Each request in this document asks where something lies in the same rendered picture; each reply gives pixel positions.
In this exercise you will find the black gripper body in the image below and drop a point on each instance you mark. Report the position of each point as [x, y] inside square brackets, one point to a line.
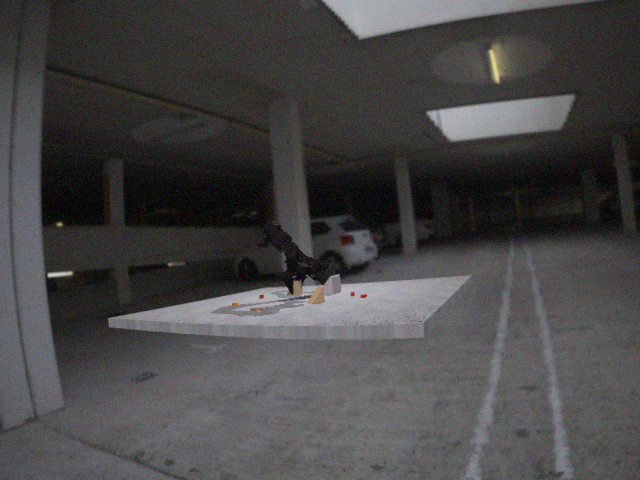
[287, 274]

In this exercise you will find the tan triangular block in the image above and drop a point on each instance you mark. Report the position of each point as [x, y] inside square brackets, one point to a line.
[317, 296]
[297, 288]

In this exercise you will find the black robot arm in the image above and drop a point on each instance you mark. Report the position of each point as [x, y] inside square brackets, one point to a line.
[282, 240]

